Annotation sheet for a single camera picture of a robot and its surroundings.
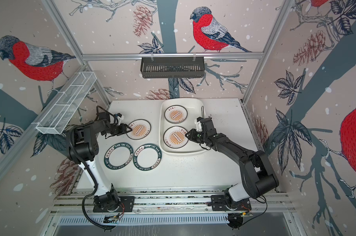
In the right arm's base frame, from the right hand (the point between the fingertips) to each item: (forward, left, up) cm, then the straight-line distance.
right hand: (185, 136), depth 87 cm
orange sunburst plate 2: (+5, +8, -10) cm, 14 cm away
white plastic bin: (+32, -5, -7) cm, 34 cm away
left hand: (+8, +41, -7) cm, 43 cm away
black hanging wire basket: (+47, +23, +18) cm, 56 cm away
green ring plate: (-10, +43, -10) cm, 45 cm away
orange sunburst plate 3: (+25, +9, -8) cm, 28 cm away
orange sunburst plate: (+11, +33, -9) cm, 36 cm away
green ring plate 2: (-9, +24, -10) cm, 28 cm away
